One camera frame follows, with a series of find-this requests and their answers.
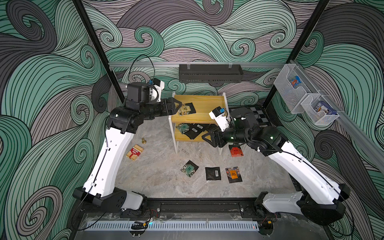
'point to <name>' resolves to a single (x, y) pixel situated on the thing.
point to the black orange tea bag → (233, 174)
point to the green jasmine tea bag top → (189, 168)
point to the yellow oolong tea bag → (184, 110)
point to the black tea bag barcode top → (213, 173)
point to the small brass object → (143, 141)
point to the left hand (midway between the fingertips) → (177, 101)
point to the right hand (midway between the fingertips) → (208, 134)
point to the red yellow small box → (135, 152)
